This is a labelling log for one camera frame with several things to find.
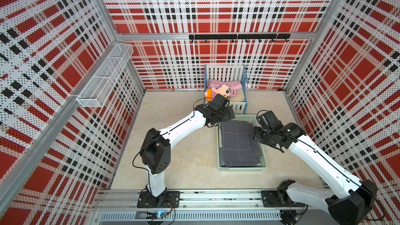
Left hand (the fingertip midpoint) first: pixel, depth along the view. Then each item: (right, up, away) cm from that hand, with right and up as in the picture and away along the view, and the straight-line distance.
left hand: (229, 115), depth 85 cm
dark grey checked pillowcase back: (+5, -17, -1) cm, 18 cm away
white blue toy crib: (+10, +30, +27) cm, 41 cm away
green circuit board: (-35, -44, -15) cm, 59 cm away
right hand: (+14, -10, -8) cm, 19 cm away
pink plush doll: (0, +16, +14) cm, 22 cm away
